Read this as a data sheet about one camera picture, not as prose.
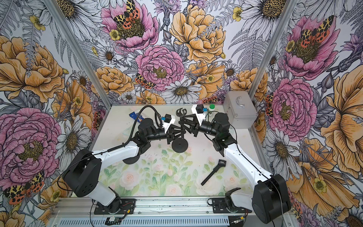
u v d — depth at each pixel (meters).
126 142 0.60
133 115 1.12
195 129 0.62
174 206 0.76
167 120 0.66
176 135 0.73
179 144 0.96
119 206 0.70
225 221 0.71
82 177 0.44
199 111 0.59
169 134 0.68
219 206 0.74
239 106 1.00
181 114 0.67
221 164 0.88
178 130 0.73
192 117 0.68
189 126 0.65
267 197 0.40
